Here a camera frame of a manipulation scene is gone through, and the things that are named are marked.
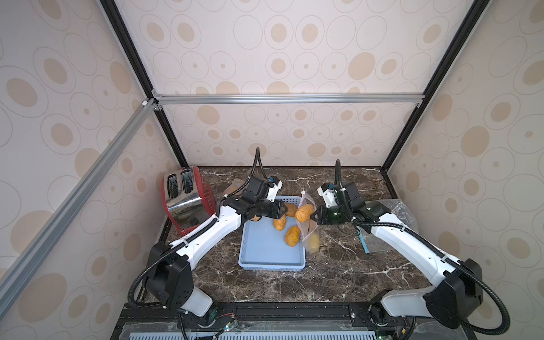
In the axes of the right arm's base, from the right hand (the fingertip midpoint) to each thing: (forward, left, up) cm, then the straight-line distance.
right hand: (318, 214), depth 80 cm
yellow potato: (-6, +1, -13) cm, 14 cm away
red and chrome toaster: (+16, +62, -14) cm, 65 cm away
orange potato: (+3, +15, -13) cm, 20 cm away
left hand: (+1, +10, +2) cm, 10 cm away
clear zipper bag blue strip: (+15, -41, -17) cm, 47 cm away
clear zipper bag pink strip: (-4, +4, -3) cm, 7 cm away
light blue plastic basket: (-6, +22, -17) cm, 29 cm away
